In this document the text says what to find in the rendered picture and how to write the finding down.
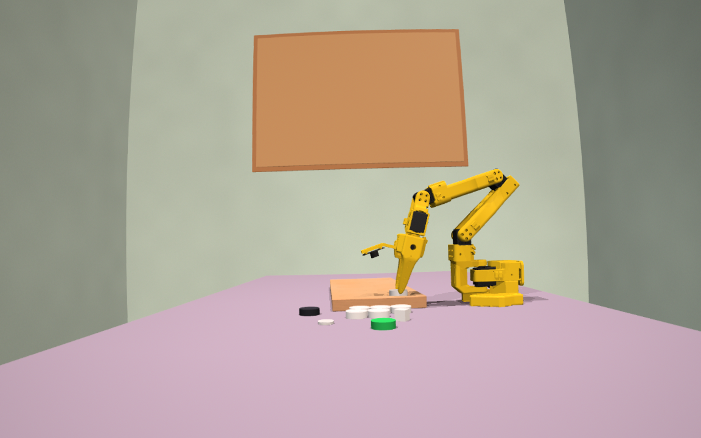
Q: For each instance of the green disc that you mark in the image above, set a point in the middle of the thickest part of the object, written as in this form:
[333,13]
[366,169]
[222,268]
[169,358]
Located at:
[383,324]

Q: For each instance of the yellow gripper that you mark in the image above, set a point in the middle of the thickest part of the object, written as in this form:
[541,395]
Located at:
[407,256]

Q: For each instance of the black disc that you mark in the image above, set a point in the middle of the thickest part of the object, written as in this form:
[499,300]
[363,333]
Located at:
[309,311]

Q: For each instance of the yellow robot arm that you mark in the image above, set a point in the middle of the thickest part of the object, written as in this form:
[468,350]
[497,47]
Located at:
[501,277]

